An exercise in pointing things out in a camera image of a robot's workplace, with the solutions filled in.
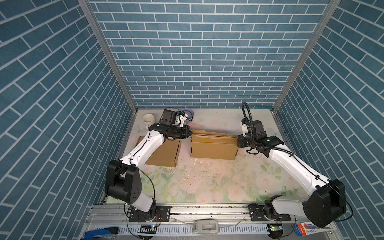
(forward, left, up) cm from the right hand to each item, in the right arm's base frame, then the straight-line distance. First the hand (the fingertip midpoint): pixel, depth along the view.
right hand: (236, 137), depth 84 cm
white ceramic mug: (+17, +60, -8) cm, 62 cm away
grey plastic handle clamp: (-42, +15, -14) cm, 46 cm away
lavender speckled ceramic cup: (+34, +32, -18) cm, 50 cm away
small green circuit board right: (-39, -20, -22) cm, 49 cm away
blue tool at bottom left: (-48, +59, -15) cm, 78 cm away
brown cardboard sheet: (-5, +13, -3) cm, 14 cm away
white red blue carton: (-38, -32, -17) cm, 53 cm away
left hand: (-1, +25, +3) cm, 25 cm away
